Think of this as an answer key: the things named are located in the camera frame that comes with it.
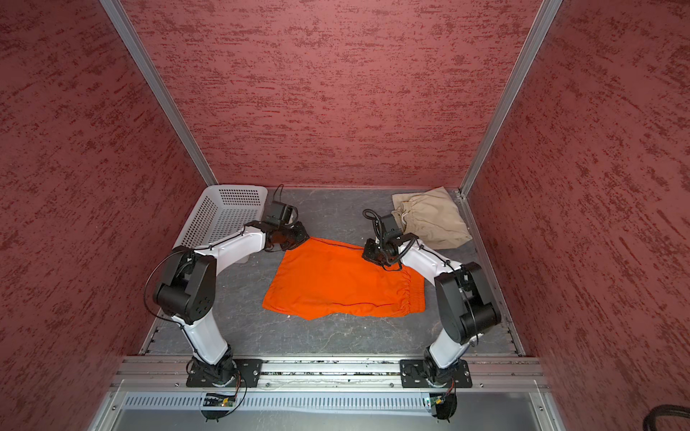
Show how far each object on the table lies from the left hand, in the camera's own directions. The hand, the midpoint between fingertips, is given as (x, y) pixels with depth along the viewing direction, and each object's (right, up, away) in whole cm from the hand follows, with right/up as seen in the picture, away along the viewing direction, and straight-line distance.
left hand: (309, 240), depth 95 cm
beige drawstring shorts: (+48, +8, +10) cm, 50 cm away
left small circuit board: (-22, -42, -23) cm, 53 cm away
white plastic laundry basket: (-40, +11, +18) cm, 46 cm away
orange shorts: (+3, -13, -1) cm, 13 cm away
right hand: (+19, -7, -4) cm, 21 cm away
